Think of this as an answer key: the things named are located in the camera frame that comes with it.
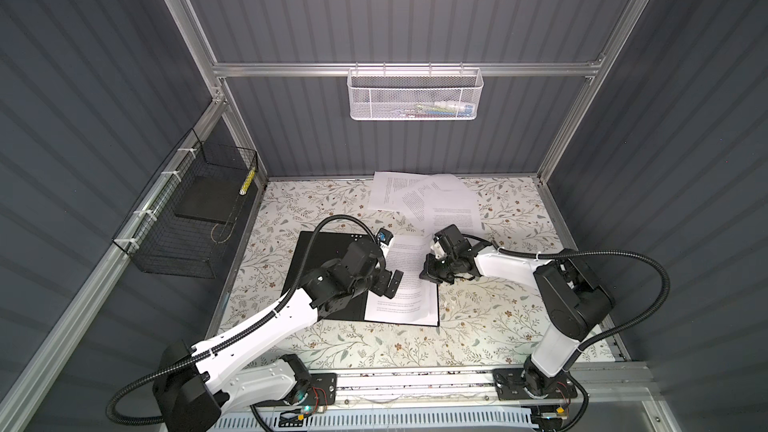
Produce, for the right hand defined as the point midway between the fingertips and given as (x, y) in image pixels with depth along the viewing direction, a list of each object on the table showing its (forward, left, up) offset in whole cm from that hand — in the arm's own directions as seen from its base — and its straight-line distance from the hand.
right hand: (421, 277), depth 91 cm
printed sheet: (-7, +2, 0) cm, 7 cm away
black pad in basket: (+10, +57, +27) cm, 64 cm away
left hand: (-4, +10, +16) cm, 19 cm away
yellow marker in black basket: (+16, +48, +27) cm, 58 cm away
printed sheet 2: (+41, +11, -2) cm, 43 cm away
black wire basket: (+2, +60, +26) cm, 66 cm away
